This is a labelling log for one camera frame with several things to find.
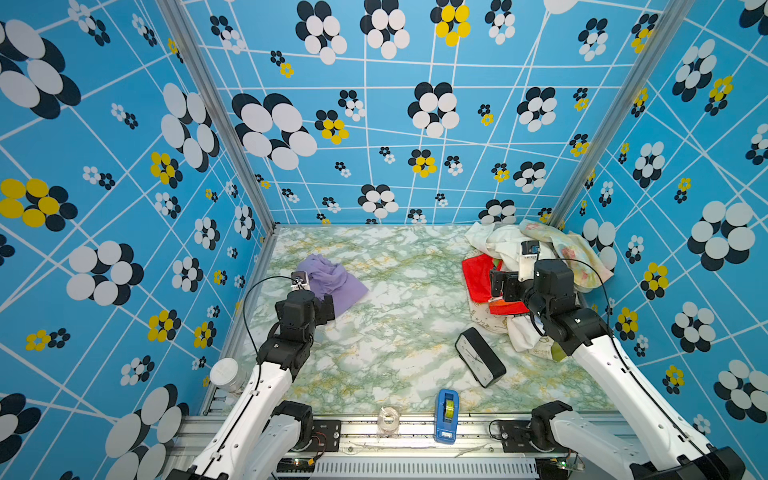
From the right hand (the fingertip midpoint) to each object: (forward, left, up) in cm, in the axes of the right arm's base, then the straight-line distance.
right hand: (511, 271), depth 77 cm
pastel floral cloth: (+9, -29, -12) cm, 32 cm away
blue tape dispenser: (-30, +18, -20) cm, 40 cm away
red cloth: (+14, +2, -22) cm, 26 cm away
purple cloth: (+6, +52, -11) cm, 54 cm away
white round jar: (-24, +70, -7) cm, 74 cm away
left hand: (-3, +54, -7) cm, 54 cm away
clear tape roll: (-32, +33, -23) cm, 52 cm away
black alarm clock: (-17, +9, -15) cm, 25 cm away
